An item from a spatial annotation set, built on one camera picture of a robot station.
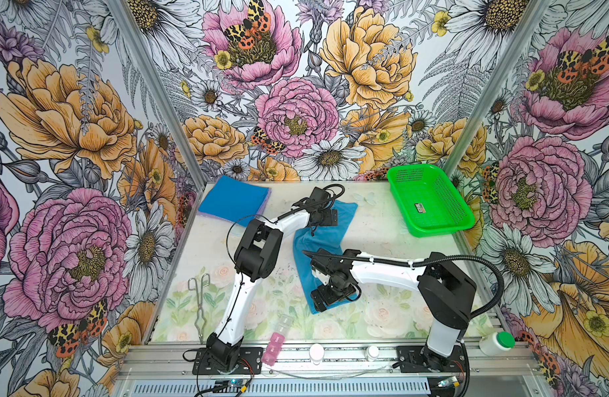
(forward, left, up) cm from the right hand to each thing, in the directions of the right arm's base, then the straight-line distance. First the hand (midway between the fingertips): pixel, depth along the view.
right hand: (332, 308), depth 82 cm
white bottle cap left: (-14, +6, +5) cm, 15 cm away
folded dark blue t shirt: (+47, +40, +1) cm, 62 cm away
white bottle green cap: (-12, -45, +6) cm, 47 cm away
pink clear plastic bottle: (-9, +17, 0) cm, 19 cm away
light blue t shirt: (+27, +4, +1) cm, 27 cm away
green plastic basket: (+49, -48, -3) cm, 69 cm away
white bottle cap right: (-14, -10, +3) cm, 17 cm away
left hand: (+34, 0, -1) cm, 34 cm away
